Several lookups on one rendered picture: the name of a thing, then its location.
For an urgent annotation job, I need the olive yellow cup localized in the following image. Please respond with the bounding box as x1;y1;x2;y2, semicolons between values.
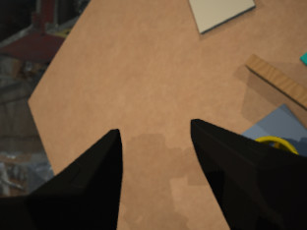
255;136;299;155

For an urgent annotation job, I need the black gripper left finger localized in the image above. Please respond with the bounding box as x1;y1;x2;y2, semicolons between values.
0;129;123;230

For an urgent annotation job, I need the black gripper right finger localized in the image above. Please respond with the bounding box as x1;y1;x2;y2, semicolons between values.
190;119;307;230

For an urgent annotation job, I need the brown wooden plank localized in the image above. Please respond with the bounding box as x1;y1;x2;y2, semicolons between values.
245;54;307;111

